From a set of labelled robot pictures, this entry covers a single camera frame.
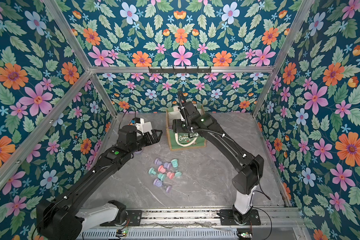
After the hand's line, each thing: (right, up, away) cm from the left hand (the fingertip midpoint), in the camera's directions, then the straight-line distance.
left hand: (158, 132), depth 77 cm
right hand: (+12, +5, +2) cm, 13 cm away
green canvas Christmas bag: (+11, -6, +16) cm, 21 cm away
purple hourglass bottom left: (-2, -29, +5) cm, 29 cm away
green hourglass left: (-6, -24, +11) cm, 27 cm away
